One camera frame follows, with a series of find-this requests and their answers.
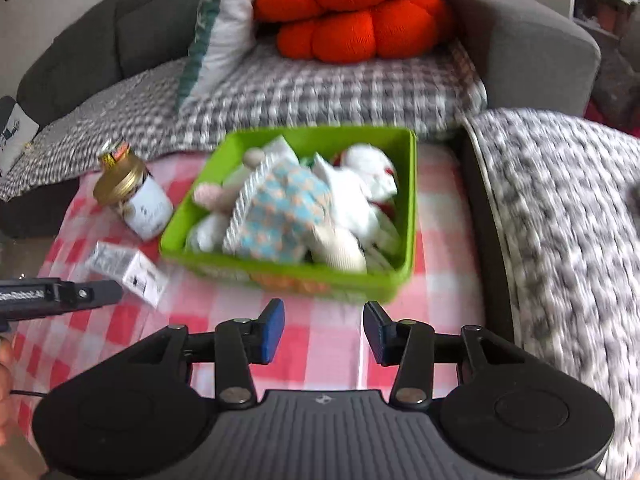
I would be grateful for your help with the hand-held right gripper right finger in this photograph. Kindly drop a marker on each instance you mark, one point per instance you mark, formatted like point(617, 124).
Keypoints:
point(379, 334)

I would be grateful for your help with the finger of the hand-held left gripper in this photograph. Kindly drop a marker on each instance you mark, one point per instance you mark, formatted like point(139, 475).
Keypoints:
point(100, 294)

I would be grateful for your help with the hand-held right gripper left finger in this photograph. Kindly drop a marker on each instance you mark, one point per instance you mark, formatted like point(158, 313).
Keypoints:
point(271, 332)

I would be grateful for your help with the green plastic box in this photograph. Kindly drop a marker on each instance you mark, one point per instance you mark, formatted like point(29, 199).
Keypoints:
point(210, 260)

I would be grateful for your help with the rabbit doll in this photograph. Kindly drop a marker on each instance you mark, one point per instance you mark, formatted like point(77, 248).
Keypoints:
point(280, 210)

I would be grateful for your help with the white plush with red heart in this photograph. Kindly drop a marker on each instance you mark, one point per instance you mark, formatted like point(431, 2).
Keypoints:
point(367, 170)

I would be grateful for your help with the person's left hand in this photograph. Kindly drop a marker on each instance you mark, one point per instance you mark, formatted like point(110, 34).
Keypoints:
point(5, 375)

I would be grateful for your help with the small white carton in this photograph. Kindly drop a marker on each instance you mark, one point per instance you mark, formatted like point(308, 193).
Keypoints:
point(125, 270)

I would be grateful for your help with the glass jar with gold lid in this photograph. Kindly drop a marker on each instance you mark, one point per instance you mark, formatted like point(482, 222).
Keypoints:
point(137, 200)

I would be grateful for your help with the pink checkered tablecloth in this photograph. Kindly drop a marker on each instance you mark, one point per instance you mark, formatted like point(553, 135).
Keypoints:
point(440, 240)

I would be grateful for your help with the white pillow with deer print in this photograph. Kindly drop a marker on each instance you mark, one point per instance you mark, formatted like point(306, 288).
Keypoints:
point(15, 132)

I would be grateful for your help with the grey checkered blanket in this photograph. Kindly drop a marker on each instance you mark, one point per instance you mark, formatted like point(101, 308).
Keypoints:
point(340, 95)

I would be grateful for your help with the white and green pillow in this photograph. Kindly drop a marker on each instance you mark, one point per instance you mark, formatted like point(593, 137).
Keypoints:
point(225, 25)

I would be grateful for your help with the grey sofa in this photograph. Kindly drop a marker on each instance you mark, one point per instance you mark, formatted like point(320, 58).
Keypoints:
point(530, 50)

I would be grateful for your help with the orange pumpkin cushion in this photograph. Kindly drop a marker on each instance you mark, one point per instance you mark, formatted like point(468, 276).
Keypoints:
point(350, 5)

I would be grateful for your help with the grey cloth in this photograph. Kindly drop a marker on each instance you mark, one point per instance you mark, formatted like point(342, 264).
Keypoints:
point(622, 75)

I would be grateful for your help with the white shelf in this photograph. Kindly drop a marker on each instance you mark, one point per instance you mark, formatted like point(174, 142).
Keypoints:
point(600, 0)

